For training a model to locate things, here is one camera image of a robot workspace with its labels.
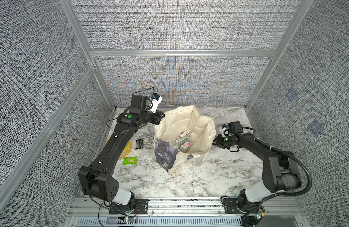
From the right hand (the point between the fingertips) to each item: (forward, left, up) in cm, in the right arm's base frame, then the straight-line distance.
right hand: (213, 139), depth 91 cm
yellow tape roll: (-5, +55, -4) cm, 56 cm away
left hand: (+3, +29, +22) cm, 37 cm away
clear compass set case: (+7, +17, -4) cm, 19 cm away
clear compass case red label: (-3, +17, -4) cm, 18 cm away
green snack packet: (-12, +53, -6) cm, 54 cm away
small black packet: (0, +49, -5) cm, 49 cm away
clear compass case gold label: (+2, +21, -4) cm, 21 cm away
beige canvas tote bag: (+7, +24, +10) cm, 27 cm away
